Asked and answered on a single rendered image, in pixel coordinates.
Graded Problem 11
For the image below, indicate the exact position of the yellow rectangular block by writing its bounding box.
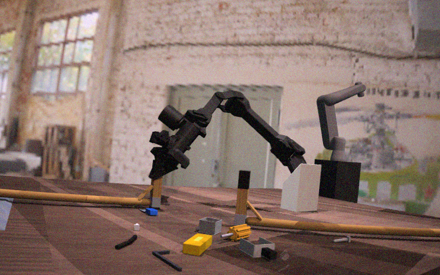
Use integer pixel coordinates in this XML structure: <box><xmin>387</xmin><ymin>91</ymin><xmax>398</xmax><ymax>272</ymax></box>
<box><xmin>183</xmin><ymin>234</ymin><xmax>212</xmax><ymax>256</ymax></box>

